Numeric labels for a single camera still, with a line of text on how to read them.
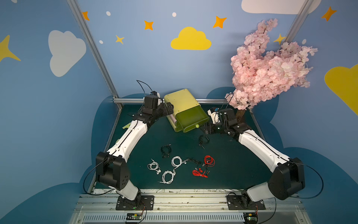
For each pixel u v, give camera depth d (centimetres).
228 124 64
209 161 89
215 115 73
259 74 64
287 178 42
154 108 64
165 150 96
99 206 74
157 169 86
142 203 74
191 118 90
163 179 82
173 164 88
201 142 98
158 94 76
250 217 73
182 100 96
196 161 88
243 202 66
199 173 84
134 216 72
